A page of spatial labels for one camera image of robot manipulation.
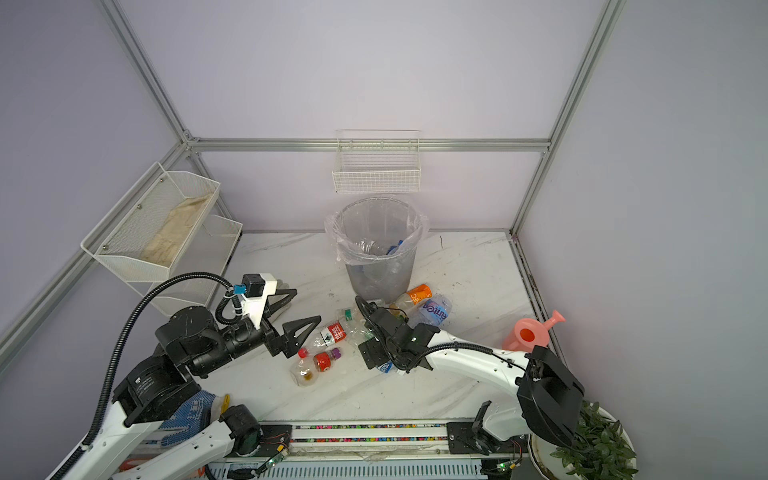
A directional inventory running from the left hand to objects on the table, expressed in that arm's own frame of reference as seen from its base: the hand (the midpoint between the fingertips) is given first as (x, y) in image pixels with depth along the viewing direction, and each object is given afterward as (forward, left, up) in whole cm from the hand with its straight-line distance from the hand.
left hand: (305, 307), depth 58 cm
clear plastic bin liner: (+42, -14, -14) cm, 46 cm away
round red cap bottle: (-1, +8, -35) cm, 36 cm away
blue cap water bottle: (+37, -18, -24) cm, 48 cm away
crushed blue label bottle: (-5, -16, -19) cm, 25 cm away
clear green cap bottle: (+8, -8, -26) cm, 28 cm away
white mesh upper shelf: (+22, +47, -3) cm, 52 cm away
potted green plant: (-22, -58, -15) cm, 64 cm away
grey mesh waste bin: (+22, -14, -22) cm, 34 cm away
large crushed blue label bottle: (+17, -30, -30) cm, 46 cm away
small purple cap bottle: (+4, -1, -33) cm, 33 cm away
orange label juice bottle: (+22, -24, -30) cm, 44 cm away
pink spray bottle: (+7, -56, -24) cm, 61 cm away
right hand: (+4, -12, -26) cm, 29 cm away
